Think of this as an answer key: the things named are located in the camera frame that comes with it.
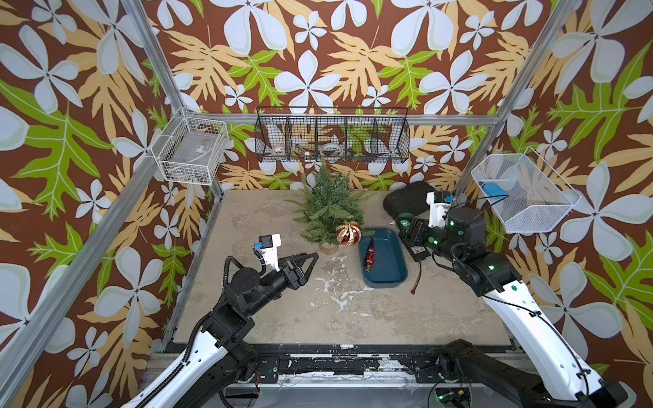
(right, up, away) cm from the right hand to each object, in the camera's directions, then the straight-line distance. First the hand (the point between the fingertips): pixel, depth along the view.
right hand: (401, 219), depth 70 cm
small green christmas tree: (-21, +4, +4) cm, 22 cm away
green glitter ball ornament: (0, 0, -4) cm, 4 cm away
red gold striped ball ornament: (-15, -4, -2) cm, 16 cm away
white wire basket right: (+45, +5, +8) cm, 46 cm away
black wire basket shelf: (-19, +33, +28) cm, 47 cm away
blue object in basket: (+36, +10, +15) cm, 40 cm away
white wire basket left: (-68, +24, +16) cm, 74 cm away
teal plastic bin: (+3, -18, +24) cm, 30 cm away
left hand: (-24, -9, -5) cm, 26 cm away
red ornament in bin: (-4, -15, +25) cm, 29 cm away
